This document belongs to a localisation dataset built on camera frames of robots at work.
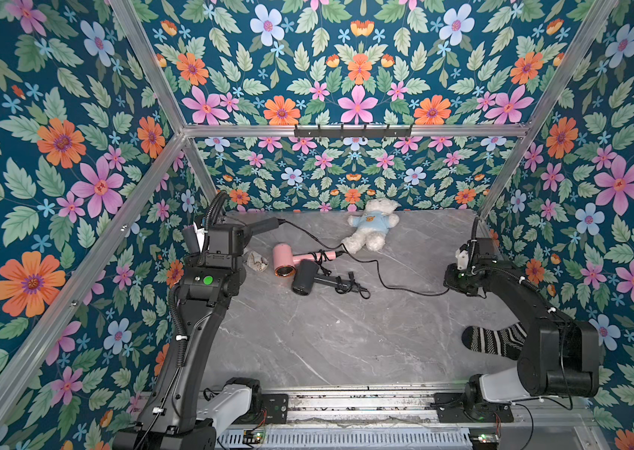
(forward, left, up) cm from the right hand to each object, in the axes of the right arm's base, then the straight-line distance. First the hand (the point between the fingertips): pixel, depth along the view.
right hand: (453, 277), depth 89 cm
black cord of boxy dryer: (+3, +30, +3) cm, 30 cm away
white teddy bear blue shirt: (+22, +26, -1) cm, 34 cm away
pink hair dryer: (+6, +56, -2) cm, 57 cm away
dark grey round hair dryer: (+4, +49, -5) cm, 50 cm away
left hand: (-9, +68, +22) cm, 72 cm away
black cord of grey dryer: (+2, +33, -6) cm, 33 cm away
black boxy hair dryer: (0, +57, +23) cm, 61 cm away
